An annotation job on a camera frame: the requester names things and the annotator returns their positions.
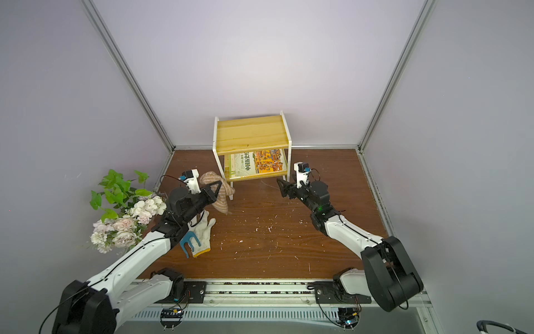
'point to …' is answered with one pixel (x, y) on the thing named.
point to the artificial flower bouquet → (126, 210)
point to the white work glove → (201, 228)
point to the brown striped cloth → (220, 202)
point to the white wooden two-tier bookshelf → (252, 147)
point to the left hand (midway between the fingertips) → (223, 181)
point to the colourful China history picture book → (257, 163)
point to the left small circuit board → (170, 317)
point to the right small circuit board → (348, 317)
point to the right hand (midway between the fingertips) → (288, 172)
